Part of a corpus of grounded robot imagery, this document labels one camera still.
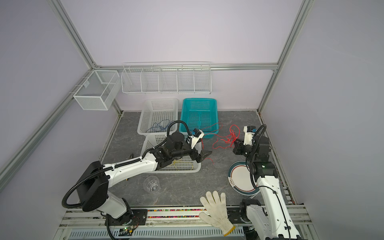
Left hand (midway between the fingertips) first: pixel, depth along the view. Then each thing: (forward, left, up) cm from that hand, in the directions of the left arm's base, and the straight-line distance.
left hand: (206, 147), depth 75 cm
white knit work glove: (-25, -4, -20) cm, 32 cm away
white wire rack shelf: (+50, +22, +9) cm, 55 cm away
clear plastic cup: (-10, +32, -21) cm, 39 cm away
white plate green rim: (-11, -19, -21) cm, 31 cm away
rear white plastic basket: (+46, +35, -22) cm, 62 cm away
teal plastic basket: (+44, 0, -22) cm, 49 cm away
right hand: (+3, -16, +1) cm, 16 cm away
